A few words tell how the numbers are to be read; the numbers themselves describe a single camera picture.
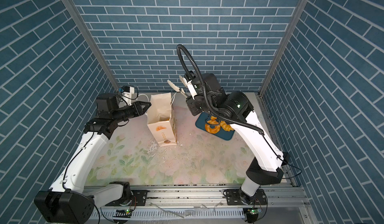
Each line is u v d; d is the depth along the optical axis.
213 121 1.01
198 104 0.51
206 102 0.38
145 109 0.73
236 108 0.36
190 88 0.50
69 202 0.36
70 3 0.74
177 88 0.62
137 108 0.63
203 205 0.72
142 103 0.68
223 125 0.99
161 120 0.73
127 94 0.65
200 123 1.03
